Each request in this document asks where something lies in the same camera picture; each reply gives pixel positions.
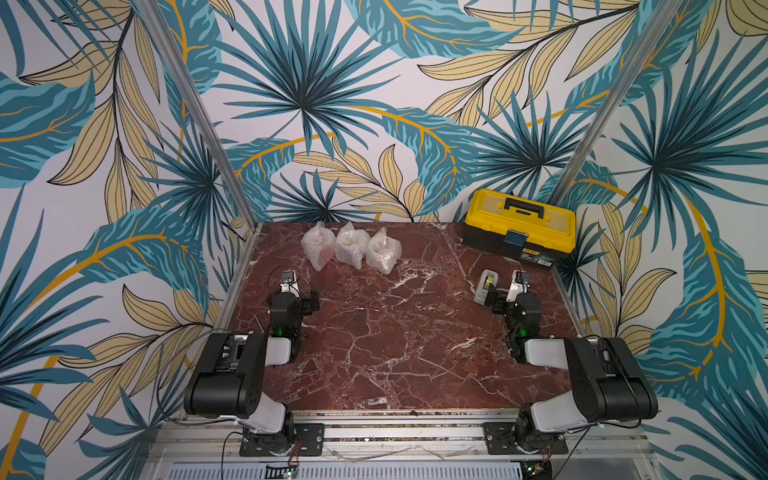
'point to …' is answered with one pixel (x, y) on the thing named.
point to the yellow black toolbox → (526, 229)
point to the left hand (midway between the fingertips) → (297, 289)
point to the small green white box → (486, 278)
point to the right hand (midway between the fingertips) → (509, 286)
